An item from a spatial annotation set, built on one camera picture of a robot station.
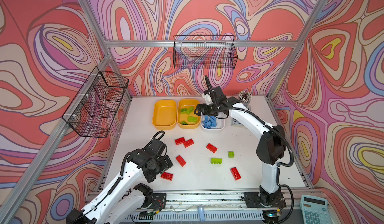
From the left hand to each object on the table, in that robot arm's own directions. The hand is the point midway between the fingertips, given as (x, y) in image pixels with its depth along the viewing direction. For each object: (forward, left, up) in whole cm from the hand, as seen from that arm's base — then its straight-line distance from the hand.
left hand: (168, 169), depth 76 cm
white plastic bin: (+33, -32, -5) cm, 46 cm away
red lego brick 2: (+18, -10, -7) cm, 22 cm away
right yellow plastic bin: (+38, -8, -6) cm, 40 cm away
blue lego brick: (+34, -27, -5) cm, 43 cm away
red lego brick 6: (-1, -36, -6) cm, 37 cm away
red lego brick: (+20, -4, -7) cm, 22 cm away
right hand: (+29, -18, +8) cm, 35 cm away
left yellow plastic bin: (+42, +8, -8) cm, 43 cm away
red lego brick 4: (+7, -6, -7) cm, 12 cm away
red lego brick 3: (+15, -24, -7) cm, 29 cm away
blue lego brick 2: (+31, -23, -4) cm, 38 cm away
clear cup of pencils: (+40, -46, +12) cm, 62 cm away
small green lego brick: (+44, -6, -5) cm, 44 cm away
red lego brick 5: (-1, +2, -7) cm, 7 cm away
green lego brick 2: (+36, -12, -6) cm, 39 cm away
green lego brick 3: (+6, -26, -6) cm, 28 cm away
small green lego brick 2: (+33, -7, -6) cm, 34 cm away
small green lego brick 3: (+11, -36, -7) cm, 38 cm away
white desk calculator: (-17, -70, -6) cm, 73 cm away
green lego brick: (+43, -10, -5) cm, 45 cm away
